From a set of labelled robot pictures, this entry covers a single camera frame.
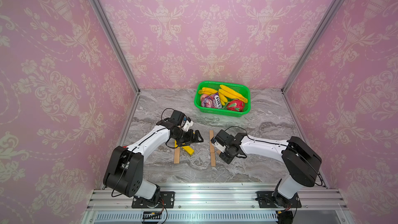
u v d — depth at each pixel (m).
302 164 0.44
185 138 0.76
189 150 0.89
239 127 1.00
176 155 0.88
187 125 0.81
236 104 1.00
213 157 0.87
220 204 1.46
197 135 0.77
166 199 0.75
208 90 1.11
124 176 0.43
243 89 1.12
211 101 1.04
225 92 1.09
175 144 0.74
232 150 0.62
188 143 0.76
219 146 0.74
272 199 0.67
